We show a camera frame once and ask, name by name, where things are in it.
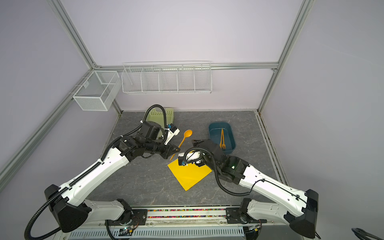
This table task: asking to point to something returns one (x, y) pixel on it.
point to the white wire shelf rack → (167, 77)
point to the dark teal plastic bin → (229, 140)
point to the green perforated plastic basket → (159, 116)
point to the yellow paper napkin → (189, 175)
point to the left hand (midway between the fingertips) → (177, 151)
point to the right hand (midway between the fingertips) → (196, 143)
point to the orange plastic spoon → (187, 133)
